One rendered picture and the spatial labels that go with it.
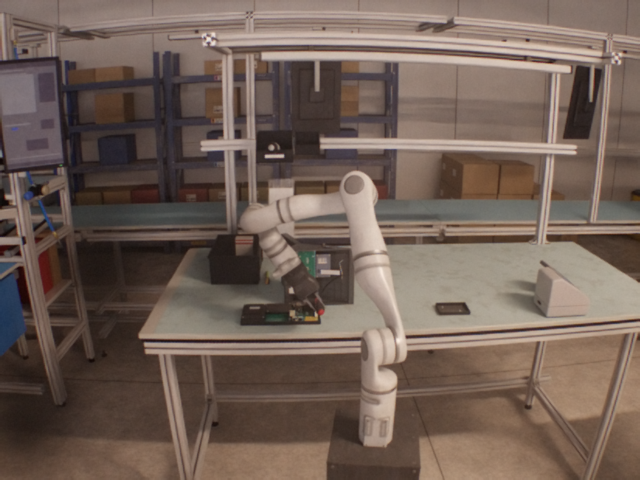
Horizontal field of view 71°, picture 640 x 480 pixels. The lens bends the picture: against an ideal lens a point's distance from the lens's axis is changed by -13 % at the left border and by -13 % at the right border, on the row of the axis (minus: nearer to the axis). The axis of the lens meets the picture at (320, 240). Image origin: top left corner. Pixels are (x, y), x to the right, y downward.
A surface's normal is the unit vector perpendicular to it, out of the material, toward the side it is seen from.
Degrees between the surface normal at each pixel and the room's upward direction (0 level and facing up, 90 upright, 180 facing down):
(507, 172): 90
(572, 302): 90
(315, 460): 0
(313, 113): 98
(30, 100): 101
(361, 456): 0
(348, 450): 0
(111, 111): 90
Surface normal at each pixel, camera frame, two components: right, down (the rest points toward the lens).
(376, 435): -0.13, 0.29
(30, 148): 0.46, 0.44
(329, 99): 0.10, 0.42
